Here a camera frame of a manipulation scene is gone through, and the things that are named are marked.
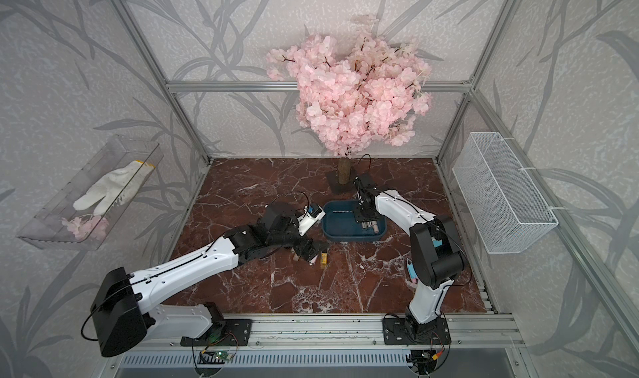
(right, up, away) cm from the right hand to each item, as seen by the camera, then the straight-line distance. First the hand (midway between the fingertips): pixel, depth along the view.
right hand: (363, 214), depth 94 cm
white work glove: (-71, +11, -27) cm, 77 cm away
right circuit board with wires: (+15, -40, -23) cm, 48 cm away
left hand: (-15, -4, -18) cm, 24 cm away
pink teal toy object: (+15, -18, -11) cm, 26 cm away
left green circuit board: (-46, -39, -23) cm, 64 cm away
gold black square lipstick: (-15, -15, -7) cm, 22 cm away
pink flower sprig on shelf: (-71, +2, -34) cm, 79 cm away
